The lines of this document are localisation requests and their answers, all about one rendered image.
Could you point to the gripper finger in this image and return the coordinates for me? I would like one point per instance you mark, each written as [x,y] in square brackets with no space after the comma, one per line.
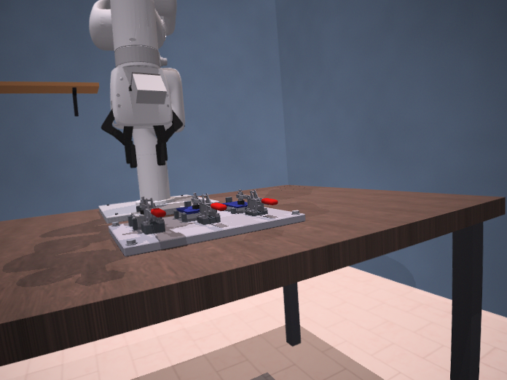
[125,139]
[163,137]

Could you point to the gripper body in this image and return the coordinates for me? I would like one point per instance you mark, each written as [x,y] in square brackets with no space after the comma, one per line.
[125,110]

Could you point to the blue flat plate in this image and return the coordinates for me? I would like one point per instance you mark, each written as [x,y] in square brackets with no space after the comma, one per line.
[235,205]
[190,213]

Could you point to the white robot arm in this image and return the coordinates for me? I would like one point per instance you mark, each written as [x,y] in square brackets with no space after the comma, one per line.
[138,31]

